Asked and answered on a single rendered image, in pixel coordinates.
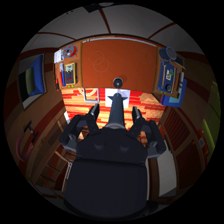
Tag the yellow multimeter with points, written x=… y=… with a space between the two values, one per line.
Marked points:
x=70 y=73

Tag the blue book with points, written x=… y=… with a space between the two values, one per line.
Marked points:
x=176 y=100

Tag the yellow-green hanging jacket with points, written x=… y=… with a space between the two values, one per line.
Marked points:
x=212 y=113

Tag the brown wooden chart table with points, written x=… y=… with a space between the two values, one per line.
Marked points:
x=79 y=70

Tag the black tape roll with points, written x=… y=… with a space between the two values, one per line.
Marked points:
x=168 y=87

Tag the orange wooden table lid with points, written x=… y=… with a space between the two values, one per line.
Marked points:
x=122 y=66

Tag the olive green pillow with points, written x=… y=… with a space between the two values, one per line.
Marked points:
x=30 y=79

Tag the dark ceiling hatch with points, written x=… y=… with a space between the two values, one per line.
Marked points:
x=92 y=7

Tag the small black-white photo card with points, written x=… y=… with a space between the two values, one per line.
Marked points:
x=168 y=75

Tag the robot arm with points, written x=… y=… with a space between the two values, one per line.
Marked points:
x=114 y=126

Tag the blue clipboard board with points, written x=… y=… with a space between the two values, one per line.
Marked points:
x=161 y=78

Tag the white square floor sheet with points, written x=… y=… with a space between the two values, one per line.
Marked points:
x=108 y=98

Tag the orange fire extinguisher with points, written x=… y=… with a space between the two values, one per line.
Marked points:
x=203 y=141

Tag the red louvred locker door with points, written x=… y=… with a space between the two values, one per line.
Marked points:
x=175 y=126

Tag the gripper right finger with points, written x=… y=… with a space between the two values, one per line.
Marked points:
x=154 y=133

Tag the brown wooden ladder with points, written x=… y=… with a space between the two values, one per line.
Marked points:
x=57 y=157

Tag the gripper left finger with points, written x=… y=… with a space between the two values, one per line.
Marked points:
x=79 y=122

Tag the red pen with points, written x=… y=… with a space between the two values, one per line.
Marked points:
x=61 y=78

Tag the black round lid latch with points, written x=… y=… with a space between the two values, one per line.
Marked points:
x=117 y=82

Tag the white printed paper sheet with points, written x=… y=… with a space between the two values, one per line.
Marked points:
x=58 y=56

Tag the blue bunk cushion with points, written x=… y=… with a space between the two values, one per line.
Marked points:
x=37 y=75

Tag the grey cylindrical torch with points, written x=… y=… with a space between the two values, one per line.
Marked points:
x=180 y=82

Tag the blue mug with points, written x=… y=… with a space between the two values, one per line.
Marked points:
x=167 y=54

